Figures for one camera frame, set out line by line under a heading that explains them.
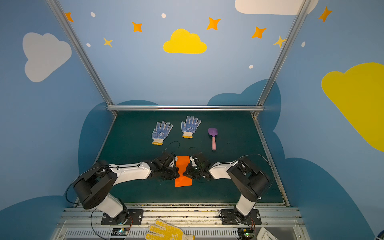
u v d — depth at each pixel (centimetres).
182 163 90
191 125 115
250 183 47
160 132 108
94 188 45
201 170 73
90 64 91
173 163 74
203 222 74
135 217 75
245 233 71
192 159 76
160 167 71
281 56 87
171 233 70
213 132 108
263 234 70
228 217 76
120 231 72
